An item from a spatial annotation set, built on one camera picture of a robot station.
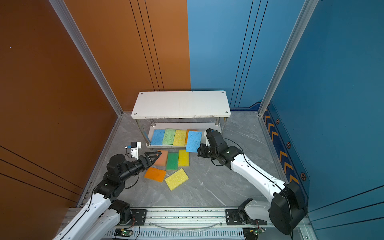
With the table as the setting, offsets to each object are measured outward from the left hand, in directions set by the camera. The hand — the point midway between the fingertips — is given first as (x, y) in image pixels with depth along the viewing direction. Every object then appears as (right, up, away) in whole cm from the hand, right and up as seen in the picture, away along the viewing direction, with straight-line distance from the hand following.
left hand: (159, 155), depth 72 cm
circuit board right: (+45, -37, -3) cm, 58 cm away
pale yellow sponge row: (+8, +7, +23) cm, 25 cm away
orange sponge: (-6, -14, +14) cm, 21 cm away
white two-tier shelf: (+18, +22, +1) cm, 28 cm away
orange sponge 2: (+13, +9, +10) cm, 19 cm away
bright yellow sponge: (+10, -6, +22) cm, 25 cm away
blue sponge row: (+17, +7, +9) cm, 21 cm away
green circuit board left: (-17, -37, -2) cm, 40 cm away
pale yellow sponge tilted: (+7, -17, +12) cm, 22 cm away
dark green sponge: (+3, -8, +19) cm, 21 cm away
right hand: (+18, +2, +7) cm, 20 cm away
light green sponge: (0, +7, +24) cm, 25 cm away
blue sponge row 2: (-7, +7, +24) cm, 26 cm away
